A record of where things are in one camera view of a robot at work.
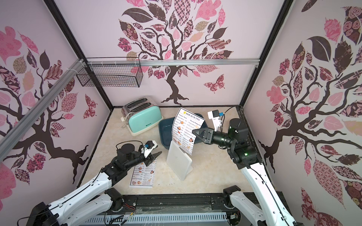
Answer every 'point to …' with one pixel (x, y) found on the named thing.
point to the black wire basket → (111, 72)
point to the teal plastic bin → (165, 126)
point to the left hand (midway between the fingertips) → (159, 151)
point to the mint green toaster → (140, 114)
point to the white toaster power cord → (123, 119)
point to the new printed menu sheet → (182, 135)
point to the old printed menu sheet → (142, 176)
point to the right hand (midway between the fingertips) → (194, 132)
